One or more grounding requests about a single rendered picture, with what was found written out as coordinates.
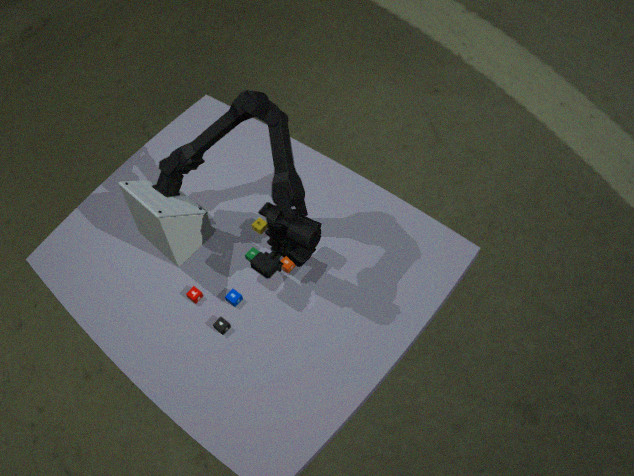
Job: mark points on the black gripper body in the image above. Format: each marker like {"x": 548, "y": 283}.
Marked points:
{"x": 267, "y": 265}

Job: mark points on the orange block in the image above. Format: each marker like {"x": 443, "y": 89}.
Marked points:
{"x": 288, "y": 265}

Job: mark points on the blue block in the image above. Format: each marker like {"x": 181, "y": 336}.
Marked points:
{"x": 233, "y": 297}

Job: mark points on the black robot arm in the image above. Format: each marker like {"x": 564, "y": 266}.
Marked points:
{"x": 287, "y": 189}

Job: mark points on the red block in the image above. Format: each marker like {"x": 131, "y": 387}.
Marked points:
{"x": 194, "y": 295}

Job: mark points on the yellow block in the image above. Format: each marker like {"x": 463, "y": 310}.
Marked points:
{"x": 259, "y": 225}

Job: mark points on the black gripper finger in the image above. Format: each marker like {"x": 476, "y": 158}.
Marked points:
{"x": 279, "y": 266}

